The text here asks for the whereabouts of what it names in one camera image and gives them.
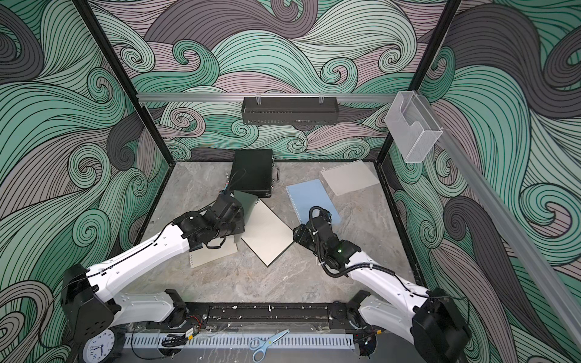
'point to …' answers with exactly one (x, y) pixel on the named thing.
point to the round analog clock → (97, 349)
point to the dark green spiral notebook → (263, 232)
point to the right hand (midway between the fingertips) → (295, 235)
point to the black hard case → (253, 172)
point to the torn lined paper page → (349, 177)
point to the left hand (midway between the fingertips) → (243, 220)
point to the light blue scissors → (256, 343)
